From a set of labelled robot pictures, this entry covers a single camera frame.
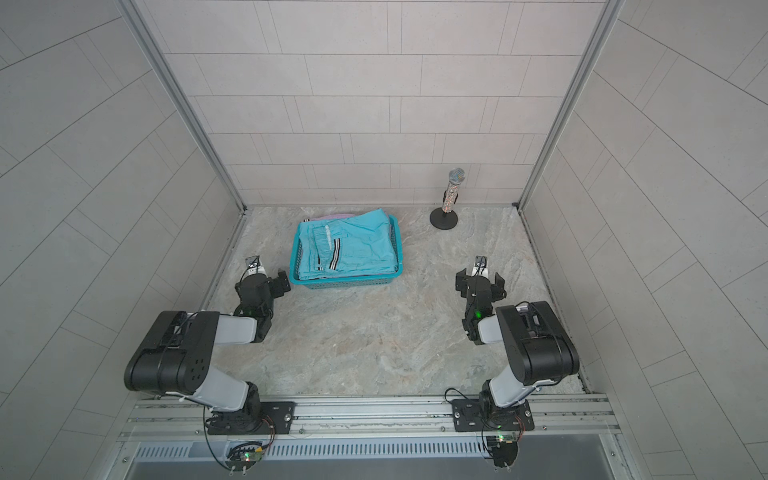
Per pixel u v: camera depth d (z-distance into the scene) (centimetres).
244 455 65
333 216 115
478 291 69
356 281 83
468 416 71
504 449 68
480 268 78
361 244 92
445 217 111
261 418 69
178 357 44
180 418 72
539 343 46
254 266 77
